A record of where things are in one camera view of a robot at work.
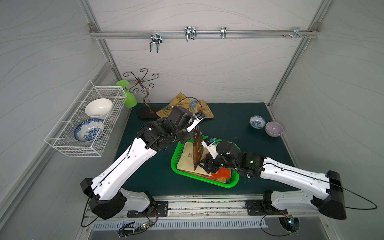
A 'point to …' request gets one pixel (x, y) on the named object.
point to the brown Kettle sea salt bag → (198, 146)
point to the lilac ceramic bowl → (274, 129)
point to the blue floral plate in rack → (87, 130)
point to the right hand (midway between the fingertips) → (202, 158)
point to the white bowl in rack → (99, 107)
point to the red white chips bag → (221, 175)
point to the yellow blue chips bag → (195, 106)
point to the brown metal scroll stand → (145, 112)
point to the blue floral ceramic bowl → (257, 122)
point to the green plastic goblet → (131, 101)
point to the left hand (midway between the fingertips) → (187, 125)
